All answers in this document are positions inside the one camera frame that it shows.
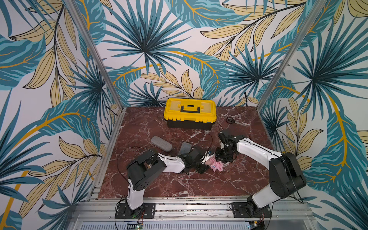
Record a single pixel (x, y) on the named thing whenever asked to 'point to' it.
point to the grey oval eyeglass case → (161, 143)
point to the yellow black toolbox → (190, 114)
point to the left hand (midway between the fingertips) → (205, 163)
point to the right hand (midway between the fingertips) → (217, 159)
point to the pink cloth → (214, 165)
